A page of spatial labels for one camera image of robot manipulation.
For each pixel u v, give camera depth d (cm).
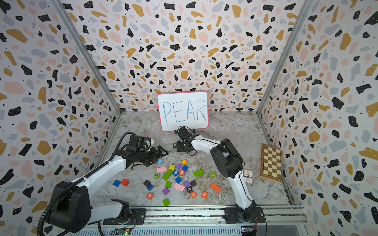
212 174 87
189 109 103
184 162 92
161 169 90
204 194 80
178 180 86
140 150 73
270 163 90
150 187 83
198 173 90
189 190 82
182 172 88
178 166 92
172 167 88
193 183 85
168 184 84
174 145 100
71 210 40
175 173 88
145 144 76
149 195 80
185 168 91
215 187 84
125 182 83
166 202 79
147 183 85
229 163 55
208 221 73
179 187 84
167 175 88
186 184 85
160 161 91
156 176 86
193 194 80
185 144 75
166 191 82
